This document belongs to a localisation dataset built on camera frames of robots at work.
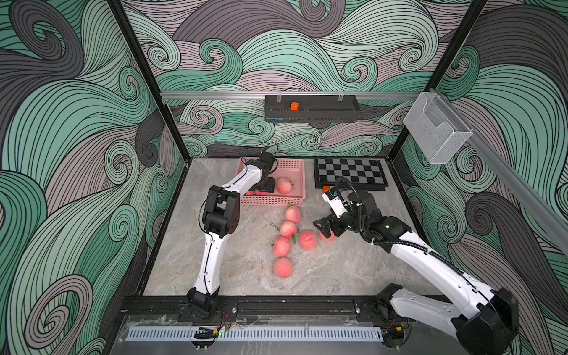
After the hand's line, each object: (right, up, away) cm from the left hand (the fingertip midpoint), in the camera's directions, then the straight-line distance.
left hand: (264, 185), depth 103 cm
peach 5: (+18, -20, -20) cm, 34 cm away
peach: (+10, 0, -3) cm, 10 cm away
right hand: (+24, -9, -25) cm, 37 cm away
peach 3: (+8, -22, -20) cm, 31 cm away
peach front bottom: (+9, -28, -26) cm, 39 cm away
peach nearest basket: (+13, -11, -11) cm, 20 cm away
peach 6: (+26, -18, -24) cm, 40 cm away
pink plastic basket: (+15, +8, +11) cm, 20 cm away
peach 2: (-4, -3, -4) cm, 7 cm away
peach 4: (+11, -17, -16) cm, 25 cm away
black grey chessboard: (+52, +6, +6) cm, 52 cm away
